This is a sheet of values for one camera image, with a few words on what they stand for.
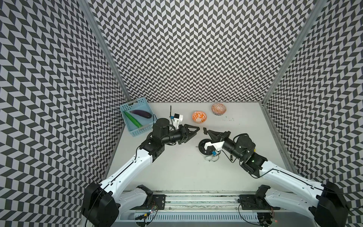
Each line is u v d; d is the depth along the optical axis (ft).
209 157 2.83
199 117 3.55
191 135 2.04
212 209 2.37
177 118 2.27
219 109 3.67
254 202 2.12
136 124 3.48
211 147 1.97
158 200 2.39
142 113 3.78
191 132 2.11
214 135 2.20
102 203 1.23
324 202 1.30
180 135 2.07
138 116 3.67
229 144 2.09
